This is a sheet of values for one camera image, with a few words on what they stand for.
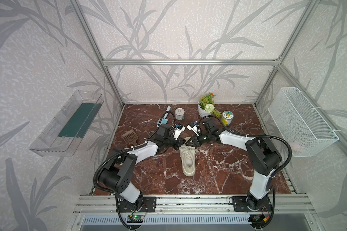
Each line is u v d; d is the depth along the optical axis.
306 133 0.60
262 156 0.50
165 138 0.72
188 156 0.84
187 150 0.85
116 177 0.44
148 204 0.74
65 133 0.63
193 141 0.81
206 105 0.99
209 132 0.75
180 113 1.08
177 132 0.80
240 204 0.72
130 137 1.00
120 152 0.48
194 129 0.84
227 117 1.02
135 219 0.72
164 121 1.10
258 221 0.74
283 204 0.75
